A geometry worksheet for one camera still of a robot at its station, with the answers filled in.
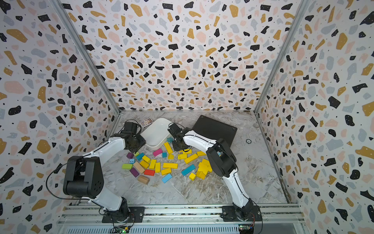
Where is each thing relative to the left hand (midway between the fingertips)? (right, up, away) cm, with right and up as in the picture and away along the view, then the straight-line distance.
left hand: (145, 142), depth 93 cm
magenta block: (+7, -7, +4) cm, 11 cm away
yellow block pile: (+38, -15, -3) cm, 41 cm away
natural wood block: (+2, -20, -10) cm, 23 cm away
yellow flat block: (+17, -14, -3) cm, 22 cm away
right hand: (+21, -4, +3) cm, 22 cm away
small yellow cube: (+30, -19, -8) cm, 37 cm away
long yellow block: (+14, -5, +5) cm, 16 cm away
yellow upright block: (+9, -15, -3) cm, 18 cm away
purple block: (-5, -17, -6) cm, 19 cm away
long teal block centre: (+28, -17, -3) cm, 33 cm away
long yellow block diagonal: (+30, -10, +1) cm, 31 cm away
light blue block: (+15, -20, -8) cm, 27 cm away
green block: (-10, -15, -3) cm, 18 cm away
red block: (+5, -17, -6) cm, 19 cm away
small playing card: (-6, +13, +19) cm, 24 cm away
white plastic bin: (+5, +5, +7) cm, 10 cm away
